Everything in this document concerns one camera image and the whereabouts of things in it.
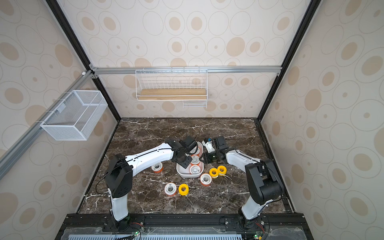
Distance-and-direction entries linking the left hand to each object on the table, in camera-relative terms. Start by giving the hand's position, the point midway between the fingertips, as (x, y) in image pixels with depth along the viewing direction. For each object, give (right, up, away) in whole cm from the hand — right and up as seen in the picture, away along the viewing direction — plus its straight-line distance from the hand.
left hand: (187, 161), depth 86 cm
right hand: (+8, 0, +5) cm, 9 cm away
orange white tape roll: (+4, -6, +5) cm, 9 cm away
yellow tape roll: (-2, -16, -2) cm, 16 cm away
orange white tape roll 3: (-10, -16, -2) cm, 19 cm away
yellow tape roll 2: (+16, -8, +4) cm, 18 cm away
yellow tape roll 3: (+21, -6, +4) cm, 22 cm away
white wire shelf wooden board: (-11, +48, +14) cm, 51 cm away
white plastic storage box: (-1, -8, +4) cm, 9 cm away
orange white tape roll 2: (+11, -11, +1) cm, 15 cm away
